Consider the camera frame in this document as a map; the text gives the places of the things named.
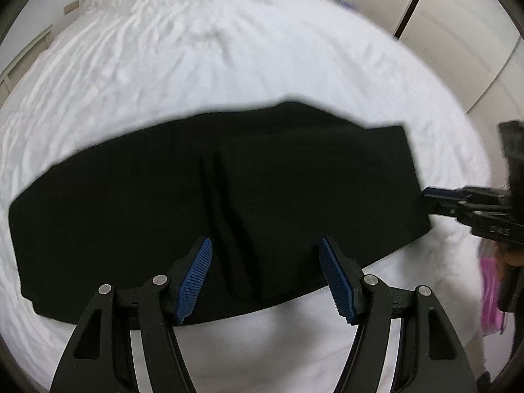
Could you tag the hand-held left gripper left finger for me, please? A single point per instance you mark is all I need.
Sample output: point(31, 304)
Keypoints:
point(194, 282)

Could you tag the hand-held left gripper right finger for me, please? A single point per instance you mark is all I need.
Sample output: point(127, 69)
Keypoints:
point(337, 282)

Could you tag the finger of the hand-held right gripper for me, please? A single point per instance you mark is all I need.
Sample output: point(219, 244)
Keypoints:
point(446, 208)
point(444, 193)

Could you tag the black pants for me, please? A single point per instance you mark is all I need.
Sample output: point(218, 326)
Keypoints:
point(286, 180)

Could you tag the person's right hand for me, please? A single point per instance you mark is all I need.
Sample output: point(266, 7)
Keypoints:
point(511, 257)

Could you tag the pink cloth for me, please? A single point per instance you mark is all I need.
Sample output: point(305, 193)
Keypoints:
point(489, 290)

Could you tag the white wardrobe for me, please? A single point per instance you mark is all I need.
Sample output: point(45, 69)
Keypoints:
point(450, 16)

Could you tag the white duvet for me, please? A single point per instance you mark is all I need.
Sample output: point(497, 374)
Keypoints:
point(204, 49)

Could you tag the white low cabinet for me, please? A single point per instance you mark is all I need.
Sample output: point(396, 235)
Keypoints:
point(24, 55)

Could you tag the wall socket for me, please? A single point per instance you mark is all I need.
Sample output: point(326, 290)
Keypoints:
point(71, 7)

